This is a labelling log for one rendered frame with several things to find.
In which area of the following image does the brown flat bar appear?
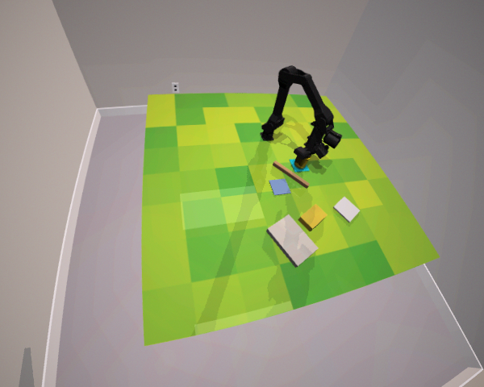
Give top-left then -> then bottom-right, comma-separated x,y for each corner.
273,160 -> 310,188

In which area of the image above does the white flat rectangular slab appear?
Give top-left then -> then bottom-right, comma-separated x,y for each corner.
334,197 -> 360,223

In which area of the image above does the yellow flat block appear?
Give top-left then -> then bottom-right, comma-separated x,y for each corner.
298,204 -> 327,231

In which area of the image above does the large white flat block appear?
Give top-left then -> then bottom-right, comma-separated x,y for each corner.
266,215 -> 318,268

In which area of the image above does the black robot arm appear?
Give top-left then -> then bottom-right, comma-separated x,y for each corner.
261,65 -> 342,159

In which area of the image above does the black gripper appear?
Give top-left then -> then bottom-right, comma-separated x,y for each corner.
294,135 -> 322,160

